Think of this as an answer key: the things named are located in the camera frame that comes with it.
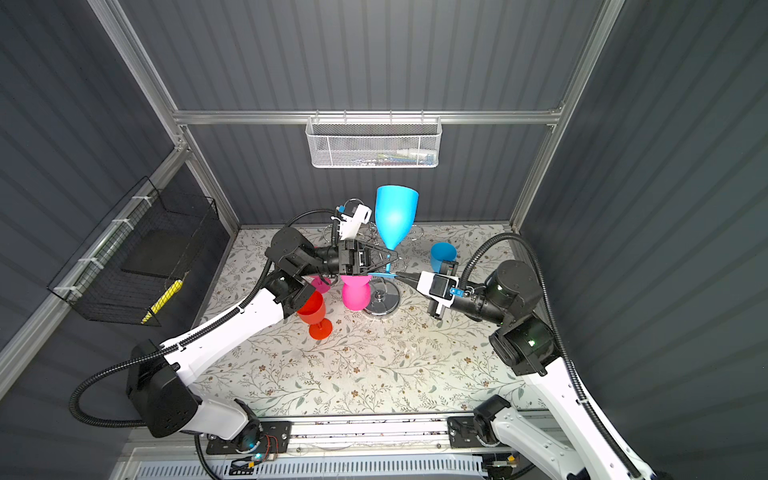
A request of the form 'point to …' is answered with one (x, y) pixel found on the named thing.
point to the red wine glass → (313, 313)
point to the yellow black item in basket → (173, 289)
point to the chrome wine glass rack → (385, 294)
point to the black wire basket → (93, 283)
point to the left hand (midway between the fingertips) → (398, 261)
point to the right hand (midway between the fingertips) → (403, 275)
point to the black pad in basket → (154, 252)
